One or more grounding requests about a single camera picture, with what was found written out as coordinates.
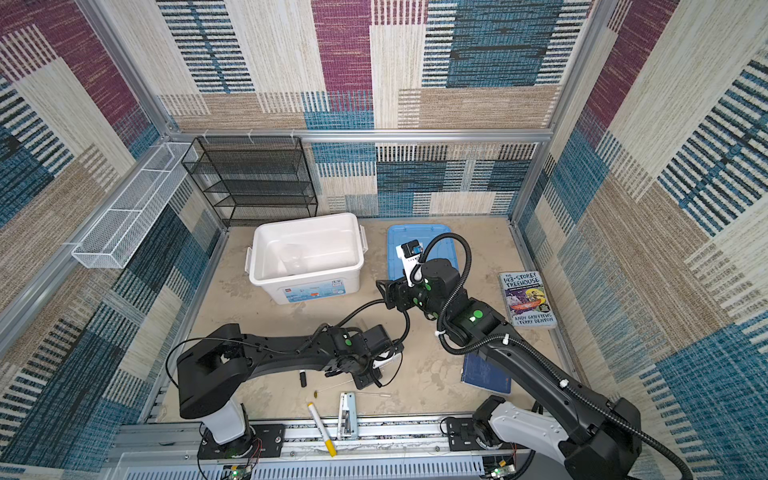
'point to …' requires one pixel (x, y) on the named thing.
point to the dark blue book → (479, 371)
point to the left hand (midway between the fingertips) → (372, 370)
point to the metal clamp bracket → (347, 416)
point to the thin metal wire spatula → (316, 394)
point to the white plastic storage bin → (309, 259)
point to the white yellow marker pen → (328, 442)
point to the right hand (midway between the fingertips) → (392, 282)
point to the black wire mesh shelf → (252, 179)
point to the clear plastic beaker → (294, 259)
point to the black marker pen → (303, 379)
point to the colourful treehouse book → (526, 300)
